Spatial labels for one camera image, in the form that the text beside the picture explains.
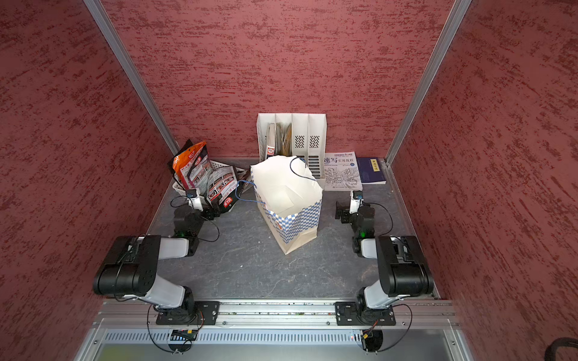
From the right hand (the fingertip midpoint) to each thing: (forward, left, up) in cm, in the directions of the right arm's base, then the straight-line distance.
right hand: (347, 203), depth 94 cm
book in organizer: (+25, +32, +17) cm, 44 cm away
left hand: (+1, +60, +2) cm, 60 cm away
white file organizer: (+38, +14, +4) cm, 41 cm away
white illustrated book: (+24, -2, -6) cm, 25 cm away
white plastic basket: (+10, +74, +1) cm, 75 cm away
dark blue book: (+26, -18, -8) cm, 33 cm away
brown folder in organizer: (+24, +27, +16) cm, 39 cm away
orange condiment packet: (+11, +67, +18) cm, 70 cm away
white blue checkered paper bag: (+8, +26, -5) cm, 27 cm away
